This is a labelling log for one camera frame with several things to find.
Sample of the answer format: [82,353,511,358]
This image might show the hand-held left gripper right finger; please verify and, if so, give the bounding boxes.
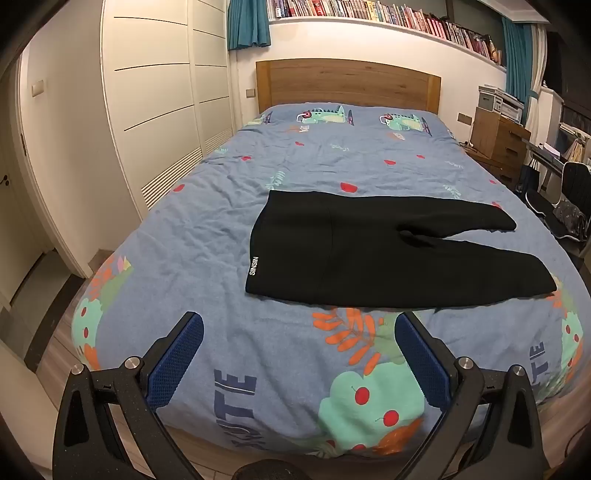
[394,312,541,480]

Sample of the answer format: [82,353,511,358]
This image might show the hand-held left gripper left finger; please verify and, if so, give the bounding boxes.
[52,311,205,480]

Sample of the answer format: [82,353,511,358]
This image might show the black pants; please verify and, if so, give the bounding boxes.
[245,190,558,310]

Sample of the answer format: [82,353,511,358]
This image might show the blue printed bed sheet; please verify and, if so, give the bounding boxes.
[71,102,583,460]

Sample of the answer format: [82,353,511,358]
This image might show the white door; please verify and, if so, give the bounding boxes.
[0,69,52,311]

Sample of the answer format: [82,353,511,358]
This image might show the wooden dresser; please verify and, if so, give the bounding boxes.
[471,107,532,185]

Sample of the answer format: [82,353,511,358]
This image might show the grey desk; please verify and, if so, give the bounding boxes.
[530,141,568,185]

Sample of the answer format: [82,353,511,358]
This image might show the black office chair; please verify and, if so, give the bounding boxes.
[526,161,591,241]

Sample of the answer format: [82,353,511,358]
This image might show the white wardrobe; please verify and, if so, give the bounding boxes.
[100,0,236,217]

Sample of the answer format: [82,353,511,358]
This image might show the white printer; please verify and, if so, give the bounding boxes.
[495,91,525,123]

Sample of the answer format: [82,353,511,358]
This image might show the wooden bed headboard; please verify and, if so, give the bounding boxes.
[255,58,442,116]

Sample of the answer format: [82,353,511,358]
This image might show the teal curtain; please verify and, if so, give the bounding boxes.
[501,16,539,126]
[227,0,271,51]

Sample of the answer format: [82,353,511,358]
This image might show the row of books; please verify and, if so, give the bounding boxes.
[266,0,506,65]

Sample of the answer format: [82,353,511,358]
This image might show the white wall shelf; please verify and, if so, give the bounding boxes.
[268,16,508,71]

